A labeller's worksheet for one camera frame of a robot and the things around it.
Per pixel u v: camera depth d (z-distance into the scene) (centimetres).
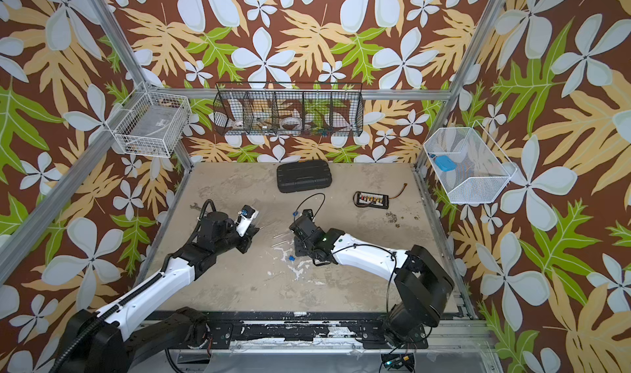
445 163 86
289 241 95
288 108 97
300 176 112
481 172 78
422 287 43
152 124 84
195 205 105
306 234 64
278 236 97
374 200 105
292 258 91
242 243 73
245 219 71
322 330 76
